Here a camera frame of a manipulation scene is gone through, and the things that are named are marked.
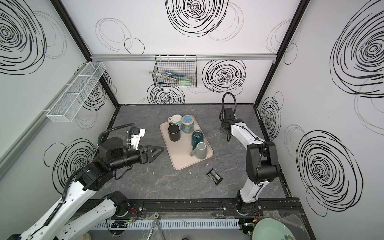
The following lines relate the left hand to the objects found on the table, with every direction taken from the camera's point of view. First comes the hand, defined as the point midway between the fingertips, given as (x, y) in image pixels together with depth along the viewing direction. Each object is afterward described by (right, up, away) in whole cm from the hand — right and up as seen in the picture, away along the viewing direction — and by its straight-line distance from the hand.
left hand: (161, 150), depth 64 cm
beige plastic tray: (+5, -7, +30) cm, 31 cm away
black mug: (+2, +5, +30) cm, 30 cm away
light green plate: (+50, -36, +3) cm, 62 cm away
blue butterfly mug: (+10, +10, +32) cm, 35 cm away
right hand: (+35, +7, +31) cm, 47 cm away
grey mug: (+18, -6, +23) cm, 30 cm away
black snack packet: (+27, -20, +19) cm, 38 cm away
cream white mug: (+1, +14, +38) cm, 40 cm away
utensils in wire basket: (+2, +37, +22) cm, 43 cm away
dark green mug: (+16, +3, +25) cm, 30 cm away
